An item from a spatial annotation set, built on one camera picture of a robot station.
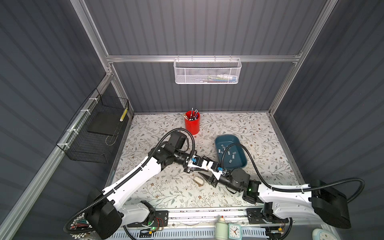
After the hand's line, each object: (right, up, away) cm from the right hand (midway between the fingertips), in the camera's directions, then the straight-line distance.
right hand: (203, 168), depth 72 cm
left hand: (+2, +3, -4) cm, 5 cm away
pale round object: (+53, -29, -5) cm, 60 cm away
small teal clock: (+14, -28, -3) cm, 32 cm away
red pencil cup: (-6, +23, +26) cm, 35 cm away
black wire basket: (-56, +15, +1) cm, 58 cm away
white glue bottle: (+8, -25, -6) cm, 27 cm away
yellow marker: (-44, +25, +8) cm, 51 cm away
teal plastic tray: (+21, +1, +23) cm, 31 cm away
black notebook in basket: (-49, +22, +3) cm, 54 cm away
